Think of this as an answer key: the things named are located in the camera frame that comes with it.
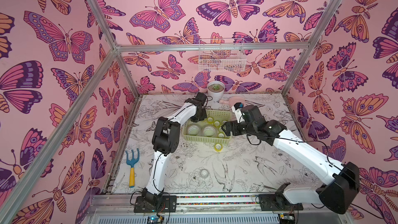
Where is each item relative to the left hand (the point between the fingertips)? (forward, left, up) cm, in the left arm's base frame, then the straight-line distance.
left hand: (204, 117), depth 102 cm
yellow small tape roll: (0, -4, -3) cm, 4 cm away
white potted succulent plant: (+19, -8, +7) cm, 22 cm away
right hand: (-19, -11, +17) cm, 28 cm away
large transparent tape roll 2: (-9, -3, -2) cm, 10 cm away
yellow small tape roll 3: (-21, -8, +18) cm, 28 cm away
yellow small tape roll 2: (-3, -8, -2) cm, 9 cm away
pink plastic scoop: (+19, -23, -4) cm, 30 cm away
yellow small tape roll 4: (-20, -8, -3) cm, 22 cm away
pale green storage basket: (+2, -8, 0) cm, 8 cm away
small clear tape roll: (-34, 0, -4) cm, 35 cm away
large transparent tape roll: (-8, +7, -3) cm, 11 cm away
